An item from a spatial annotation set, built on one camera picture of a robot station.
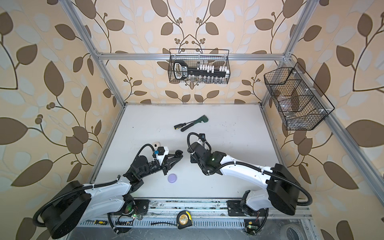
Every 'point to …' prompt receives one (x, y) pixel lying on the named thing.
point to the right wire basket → (302, 104)
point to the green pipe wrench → (203, 118)
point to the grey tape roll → (301, 234)
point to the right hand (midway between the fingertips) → (194, 154)
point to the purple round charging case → (172, 178)
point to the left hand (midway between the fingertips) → (179, 156)
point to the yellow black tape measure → (184, 219)
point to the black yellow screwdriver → (181, 125)
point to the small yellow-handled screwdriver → (100, 222)
